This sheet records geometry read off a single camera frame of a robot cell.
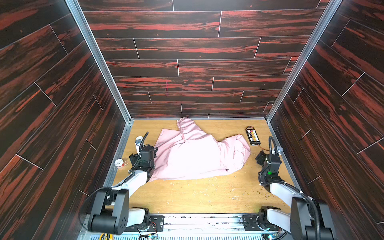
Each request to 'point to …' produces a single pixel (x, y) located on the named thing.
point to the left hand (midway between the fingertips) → (142, 151)
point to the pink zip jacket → (192, 152)
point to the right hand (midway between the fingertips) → (272, 154)
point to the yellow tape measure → (105, 236)
